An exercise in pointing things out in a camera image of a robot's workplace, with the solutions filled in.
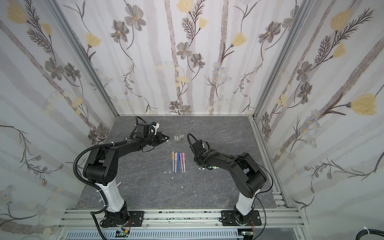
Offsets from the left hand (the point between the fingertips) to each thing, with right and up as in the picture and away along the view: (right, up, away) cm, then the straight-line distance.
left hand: (166, 133), depth 95 cm
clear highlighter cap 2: (+9, -3, +12) cm, 15 cm away
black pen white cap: (+24, -21, -4) cm, 32 cm away
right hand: (+22, -13, -1) cm, 25 cm away
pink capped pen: (+11, -17, 0) cm, 20 cm away
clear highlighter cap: (+4, -3, +10) cm, 11 cm away
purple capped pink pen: (+10, -18, 0) cm, 20 cm away
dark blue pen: (+7, -17, 0) cm, 19 cm away
